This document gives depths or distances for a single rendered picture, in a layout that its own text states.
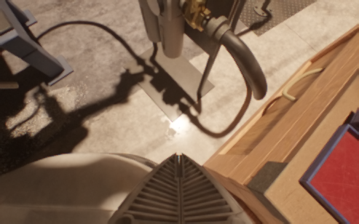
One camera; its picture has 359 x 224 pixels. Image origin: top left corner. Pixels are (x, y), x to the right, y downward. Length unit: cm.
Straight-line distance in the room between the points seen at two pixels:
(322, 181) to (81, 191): 39
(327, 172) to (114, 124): 70
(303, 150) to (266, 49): 84
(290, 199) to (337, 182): 7
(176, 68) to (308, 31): 91
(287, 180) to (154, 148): 53
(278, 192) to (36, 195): 42
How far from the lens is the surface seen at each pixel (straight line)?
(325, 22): 146
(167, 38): 46
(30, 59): 91
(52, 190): 39
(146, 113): 70
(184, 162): 17
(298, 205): 25
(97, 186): 35
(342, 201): 28
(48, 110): 93
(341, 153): 29
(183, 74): 77
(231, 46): 31
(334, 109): 31
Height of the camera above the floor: 66
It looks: 73 degrees down
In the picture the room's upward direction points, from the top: 5 degrees clockwise
